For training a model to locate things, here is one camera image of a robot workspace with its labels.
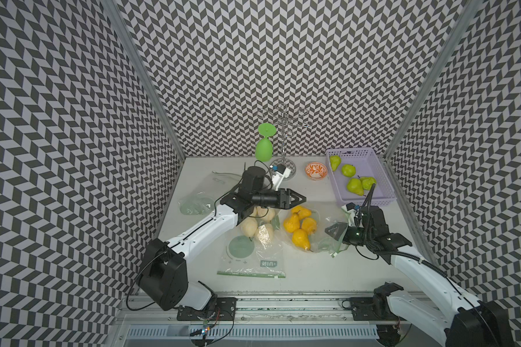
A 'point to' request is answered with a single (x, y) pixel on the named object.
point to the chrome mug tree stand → (281, 123)
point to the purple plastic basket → (367, 164)
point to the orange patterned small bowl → (316, 170)
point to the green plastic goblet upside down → (263, 148)
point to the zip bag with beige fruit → (255, 248)
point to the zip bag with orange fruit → (320, 242)
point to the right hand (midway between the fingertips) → (327, 235)
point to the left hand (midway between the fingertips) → (302, 203)
